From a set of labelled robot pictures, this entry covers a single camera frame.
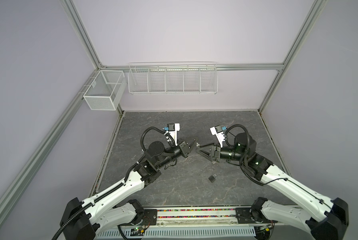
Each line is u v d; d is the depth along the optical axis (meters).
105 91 1.02
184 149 0.57
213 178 0.86
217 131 0.60
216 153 0.57
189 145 0.63
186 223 0.73
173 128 0.59
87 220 0.39
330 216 0.39
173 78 0.98
